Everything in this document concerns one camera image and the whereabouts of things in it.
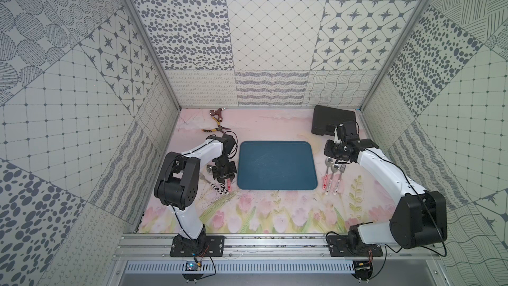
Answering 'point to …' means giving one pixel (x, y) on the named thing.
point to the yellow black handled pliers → (219, 128)
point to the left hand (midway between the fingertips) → (230, 178)
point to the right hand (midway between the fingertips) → (329, 152)
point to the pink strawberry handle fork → (229, 185)
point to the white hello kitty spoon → (334, 169)
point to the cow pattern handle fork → (213, 186)
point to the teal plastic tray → (276, 165)
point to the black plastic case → (326, 119)
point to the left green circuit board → (192, 265)
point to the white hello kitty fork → (342, 167)
